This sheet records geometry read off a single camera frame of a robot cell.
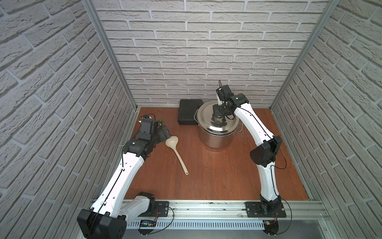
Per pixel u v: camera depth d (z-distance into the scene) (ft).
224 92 2.20
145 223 2.38
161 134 2.24
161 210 2.42
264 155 1.93
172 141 3.17
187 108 3.58
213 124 2.85
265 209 2.12
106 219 1.19
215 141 3.21
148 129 1.78
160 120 3.60
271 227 2.28
